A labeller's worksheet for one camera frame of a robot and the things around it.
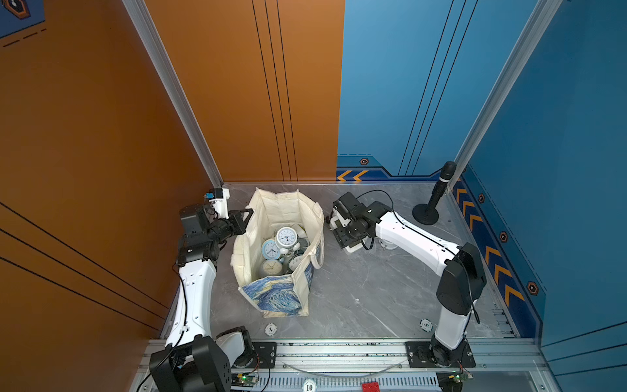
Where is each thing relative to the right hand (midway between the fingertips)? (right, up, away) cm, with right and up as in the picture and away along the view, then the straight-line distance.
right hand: (346, 234), depth 86 cm
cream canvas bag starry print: (-27, +9, +1) cm, 29 cm away
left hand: (-31, +10, -9) cm, 34 cm away
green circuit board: (-31, -40, -15) cm, 53 cm away
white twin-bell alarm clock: (-21, -2, -1) cm, 21 cm away
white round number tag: (-12, -37, -23) cm, 45 cm away
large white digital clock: (-5, +4, -3) cm, 7 cm away
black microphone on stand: (+40, +6, +26) cm, 48 cm away
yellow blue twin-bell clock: (-28, -6, +3) cm, 29 cm away
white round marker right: (+25, -29, -7) cm, 39 cm away
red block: (+5, -40, -19) cm, 45 cm away
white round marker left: (-25, -30, -7) cm, 40 cm away
